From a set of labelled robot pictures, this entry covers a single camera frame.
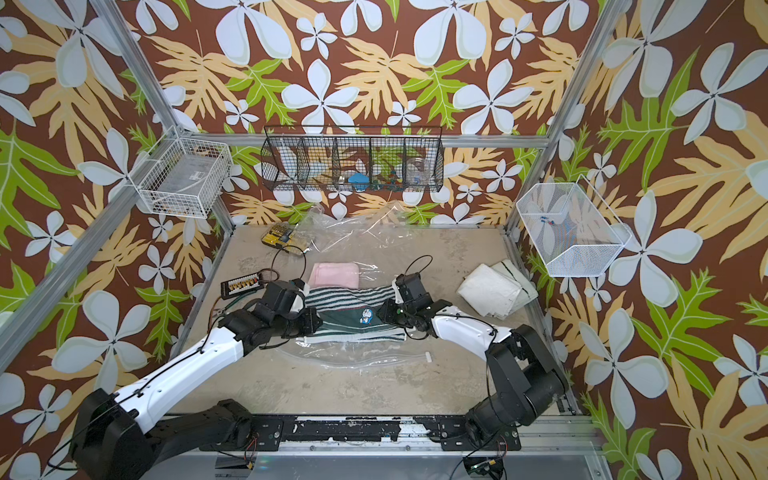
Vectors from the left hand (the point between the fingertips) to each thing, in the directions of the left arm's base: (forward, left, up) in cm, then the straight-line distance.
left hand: (326, 319), depth 81 cm
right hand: (+4, -14, -5) cm, 15 cm away
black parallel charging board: (+18, +33, -11) cm, 39 cm away
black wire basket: (+49, -5, +19) cm, 53 cm away
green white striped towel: (+5, -6, -7) cm, 11 cm away
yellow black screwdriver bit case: (+38, +21, -9) cm, 44 cm away
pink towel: (+21, +1, -9) cm, 23 cm away
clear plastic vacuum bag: (+41, -8, -10) cm, 43 cm away
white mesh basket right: (+21, -70, +14) cm, 74 cm away
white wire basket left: (+34, +42, +21) cm, 58 cm away
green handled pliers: (+11, +35, -13) cm, 39 cm away
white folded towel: (+14, -54, -8) cm, 56 cm away
